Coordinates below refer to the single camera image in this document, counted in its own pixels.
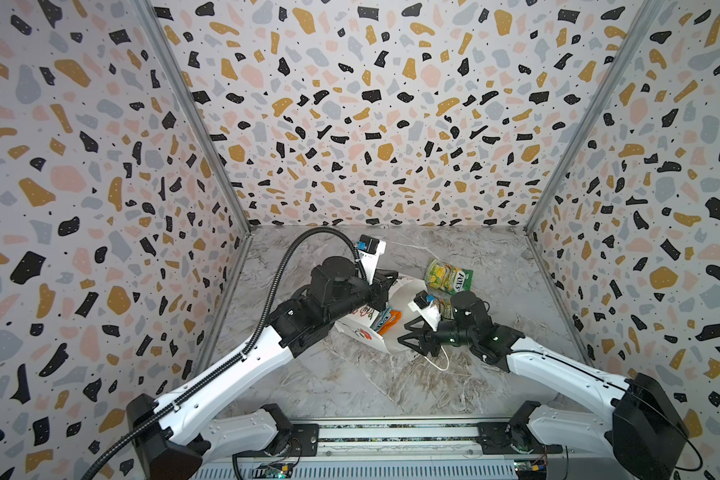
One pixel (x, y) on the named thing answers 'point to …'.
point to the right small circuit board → (531, 469)
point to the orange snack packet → (395, 317)
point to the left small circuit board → (276, 472)
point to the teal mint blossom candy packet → (445, 307)
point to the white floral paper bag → (363, 324)
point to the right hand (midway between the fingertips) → (400, 329)
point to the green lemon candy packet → (443, 277)
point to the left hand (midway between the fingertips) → (400, 271)
